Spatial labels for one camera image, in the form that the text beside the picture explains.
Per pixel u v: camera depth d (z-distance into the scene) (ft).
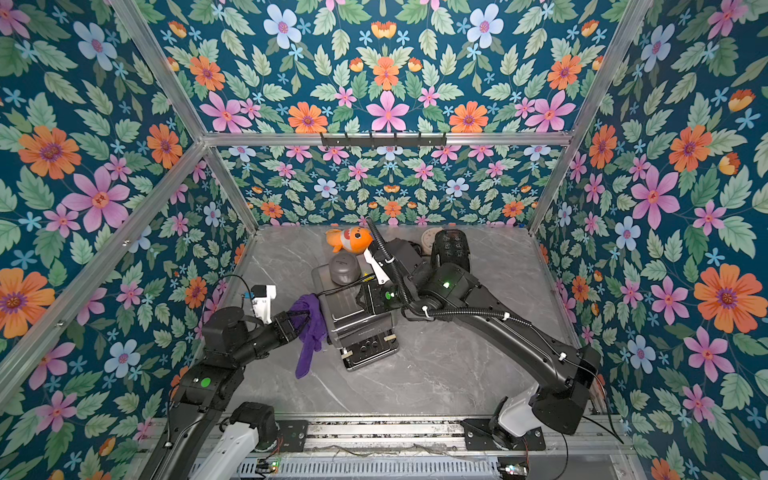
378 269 1.66
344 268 2.30
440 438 2.46
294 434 2.42
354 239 3.43
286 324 2.03
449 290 1.44
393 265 1.52
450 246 2.77
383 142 3.04
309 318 2.26
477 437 2.38
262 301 2.12
